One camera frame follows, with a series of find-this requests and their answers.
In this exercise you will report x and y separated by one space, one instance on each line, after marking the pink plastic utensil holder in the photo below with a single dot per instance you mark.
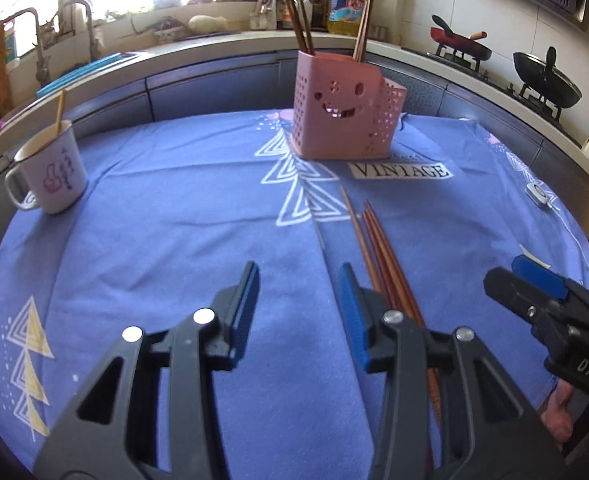
324 125

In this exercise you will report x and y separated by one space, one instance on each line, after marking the tall steel faucet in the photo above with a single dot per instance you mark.
87 15

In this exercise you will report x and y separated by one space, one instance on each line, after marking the short steel faucet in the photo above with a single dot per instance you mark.
37 35

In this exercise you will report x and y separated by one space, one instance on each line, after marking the long brown wooden chopstick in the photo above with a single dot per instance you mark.
365 30

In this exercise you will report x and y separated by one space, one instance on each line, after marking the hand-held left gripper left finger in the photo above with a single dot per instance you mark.
244 320

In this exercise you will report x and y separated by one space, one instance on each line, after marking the white enamel mug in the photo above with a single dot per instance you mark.
54 180

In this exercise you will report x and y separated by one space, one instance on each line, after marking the light brown wooden chopstick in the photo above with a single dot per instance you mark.
357 230

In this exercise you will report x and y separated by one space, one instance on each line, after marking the blue printed tablecloth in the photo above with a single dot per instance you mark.
174 240

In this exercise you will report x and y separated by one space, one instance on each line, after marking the black wok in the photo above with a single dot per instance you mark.
544 80

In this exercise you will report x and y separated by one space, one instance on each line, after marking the blue drain mat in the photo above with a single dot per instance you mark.
89 67

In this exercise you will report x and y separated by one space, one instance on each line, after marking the gas stove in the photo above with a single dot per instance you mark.
499 85

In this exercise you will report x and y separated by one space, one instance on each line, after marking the person's right hand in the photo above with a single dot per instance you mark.
562 410

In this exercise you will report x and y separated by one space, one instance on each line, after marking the black chopstick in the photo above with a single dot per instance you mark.
306 25

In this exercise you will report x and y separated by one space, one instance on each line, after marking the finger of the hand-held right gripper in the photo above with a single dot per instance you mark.
539 275
512 292

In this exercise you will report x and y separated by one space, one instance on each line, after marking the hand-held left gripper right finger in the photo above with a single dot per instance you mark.
354 320

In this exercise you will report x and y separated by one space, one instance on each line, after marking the red frying pan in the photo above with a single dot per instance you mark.
462 46

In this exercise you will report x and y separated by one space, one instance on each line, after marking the reddish wooden chopstick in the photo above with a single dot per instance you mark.
394 257
359 35
385 255

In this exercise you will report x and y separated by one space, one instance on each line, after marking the yellow cooking oil bottle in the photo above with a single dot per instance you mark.
345 10

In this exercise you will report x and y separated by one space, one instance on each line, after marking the white square charger puck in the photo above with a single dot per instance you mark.
538 195

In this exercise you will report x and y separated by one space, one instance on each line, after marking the dark brown wooden chopstick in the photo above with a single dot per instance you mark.
296 20

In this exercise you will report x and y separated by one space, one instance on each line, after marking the white cloth bundle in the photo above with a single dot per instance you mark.
208 24

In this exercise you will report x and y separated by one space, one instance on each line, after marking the light wooden stick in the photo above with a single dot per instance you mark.
60 110

